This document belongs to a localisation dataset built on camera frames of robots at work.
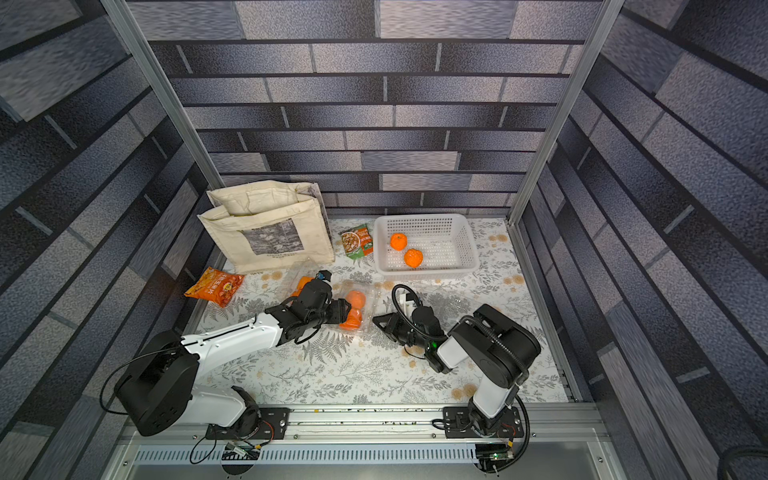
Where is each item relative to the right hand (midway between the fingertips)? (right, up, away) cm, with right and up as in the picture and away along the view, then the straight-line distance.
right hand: (370, 319), depth 86 cm
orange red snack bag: (-51, +9, +9) cm, 53 cm away
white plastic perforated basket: (+19, +22, +24) cm, 38 cm away
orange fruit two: (-5, 0, 0) cm, 5 cm away
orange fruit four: (+14, +17, +15) cm, 27 cm away
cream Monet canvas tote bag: (-32, +28, 0) cm, 43 cm away
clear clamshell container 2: (-28, +13, +18) cm, 36 cm away
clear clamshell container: (+1, +6, +11) cm, 12 cm away
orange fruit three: (+9, +23, +21) cm, 33 cm away
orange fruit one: (-5, +5, +4) cm, 8 cm away
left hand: (-7, +4, +1) cm, 8 cm away
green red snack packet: (-6, +23, +24) cm, 34 cm away
